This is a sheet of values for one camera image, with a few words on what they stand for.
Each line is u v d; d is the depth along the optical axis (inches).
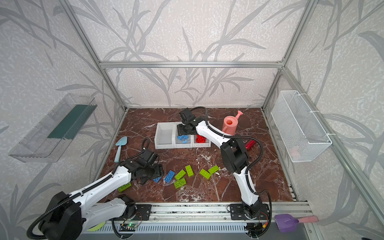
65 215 15.4
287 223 28.0
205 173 33.9
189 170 34.1
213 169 34.6
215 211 29.6
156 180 32.5
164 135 40.4
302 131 24.4
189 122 28.2
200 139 38.0
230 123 38.0
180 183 32.5
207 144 38.1
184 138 40.1
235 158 21.3
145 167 25.4
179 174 34.1
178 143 38.8
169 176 33.2
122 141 39.0
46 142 25.1
